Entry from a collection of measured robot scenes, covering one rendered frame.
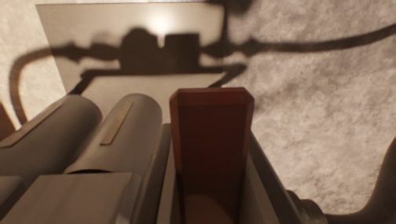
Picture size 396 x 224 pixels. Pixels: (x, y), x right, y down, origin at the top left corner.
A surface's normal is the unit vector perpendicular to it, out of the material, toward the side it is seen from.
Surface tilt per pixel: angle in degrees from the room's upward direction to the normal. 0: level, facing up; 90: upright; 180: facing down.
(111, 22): 0
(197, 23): 0
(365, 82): 0
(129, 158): 90
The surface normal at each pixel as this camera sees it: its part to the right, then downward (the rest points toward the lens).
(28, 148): 0.46, -0.78
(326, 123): 0.03, 0.49
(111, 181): -0.01, -0.87
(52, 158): 0.87, -0.44
